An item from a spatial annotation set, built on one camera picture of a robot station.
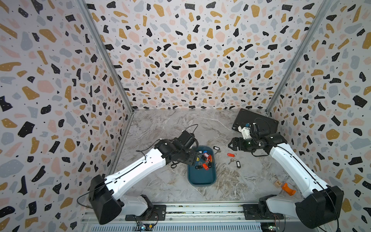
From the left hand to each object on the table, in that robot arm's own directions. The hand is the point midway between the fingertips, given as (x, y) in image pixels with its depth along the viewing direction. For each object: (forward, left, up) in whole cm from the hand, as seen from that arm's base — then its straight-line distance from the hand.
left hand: (193, 157), depth 75 cm
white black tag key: (+16, -16, -18) cm, 29 cm away
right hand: (+7, -23, 0) cm, 24 cm away
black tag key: (+4, -29, -19) cm, 35 cm away
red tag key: (+11, -25, -19) cm, 33 cm away
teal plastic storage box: (-4, -5, -17) cm, 19 cm away
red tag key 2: (+2, -8, -18) cm, 20 cm away
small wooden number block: (-9, -48, -16) cm, 51 cm away
